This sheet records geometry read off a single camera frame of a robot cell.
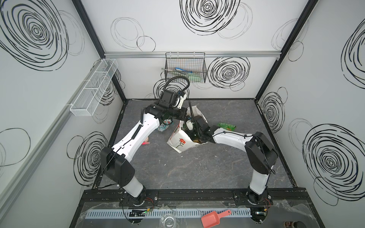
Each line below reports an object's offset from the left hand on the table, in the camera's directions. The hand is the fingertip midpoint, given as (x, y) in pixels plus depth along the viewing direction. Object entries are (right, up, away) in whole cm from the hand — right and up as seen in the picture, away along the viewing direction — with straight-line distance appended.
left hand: (186, 112), depth 78 cm
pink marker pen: (-27, -21, +15) cm, 37 cm away
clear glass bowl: (-9, -53, -9) cm, 55 cm away
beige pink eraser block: (-27, -18, +16) cm, 36 cm away
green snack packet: (+28, -9, +18) cm, 34 cm away
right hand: (-2, -14, +10) cm, 18 cm away
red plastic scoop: (+13, -51, -10) cm, 54 cm away
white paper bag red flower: (-3, -15, -3) cm, 15 cm away
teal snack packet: (-17, -10, +21) cm, 29 cm away
